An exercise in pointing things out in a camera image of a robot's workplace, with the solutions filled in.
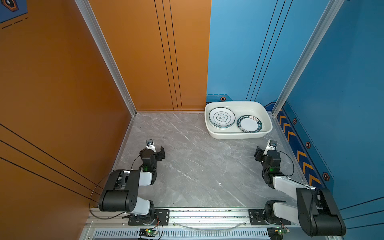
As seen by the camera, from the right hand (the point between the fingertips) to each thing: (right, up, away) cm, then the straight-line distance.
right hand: (261, 148), depth 90 cm
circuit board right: (-1, -37, -20) cm, 42 cm away
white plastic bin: (+10, +26, +24) cm, 37 cm away
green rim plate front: (0, +15, +19) cm, 25 cm away
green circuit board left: (-63, -38, -19) cm, 75 cm away
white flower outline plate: (-20, +20, +22) cm, 36 cm away
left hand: (-66, +1, +3) cm, 66 cm away
